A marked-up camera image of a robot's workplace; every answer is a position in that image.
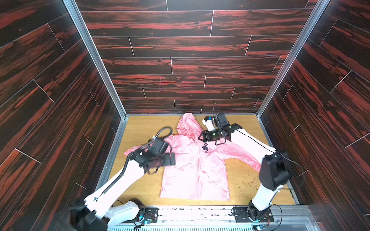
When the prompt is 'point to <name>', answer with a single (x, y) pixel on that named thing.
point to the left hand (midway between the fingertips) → (170, 159)
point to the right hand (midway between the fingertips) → (204, 135)
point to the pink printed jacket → (201, 170)
